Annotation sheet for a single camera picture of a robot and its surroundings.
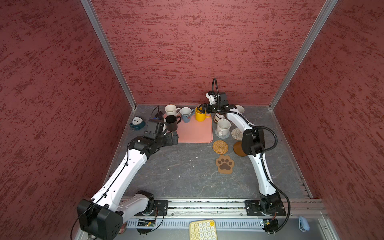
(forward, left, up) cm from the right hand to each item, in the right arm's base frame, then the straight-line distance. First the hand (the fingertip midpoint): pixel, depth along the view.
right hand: (202, 109), depth 104 cm
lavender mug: (+4, -30, -5) cm, 30 cm away
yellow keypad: (-68, +3, -10) cm, 69 cm away
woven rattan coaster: (-24, -11, -12) cm, 29 cm away
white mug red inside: (-10, -10, +3) cm, 14 cm away
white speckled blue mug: (+1, +12, -5) cm, 13 cm away
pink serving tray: (-12, +5, -11) cm, 17 cm away
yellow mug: (-2, +2, -6) cm, 6 cm away
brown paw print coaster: (-36, -12, -12) cm, 40 cm away
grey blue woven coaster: (-17, -13, -11) cm, 24 cm away
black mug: (-8, +21, -3) cm, 23 cm away
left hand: (-30, +19, +7) cm, 36 cm away
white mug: (+4, +23, -4) cm, 24 cm away
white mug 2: (-11, -15, -8) cm, 20 cm away
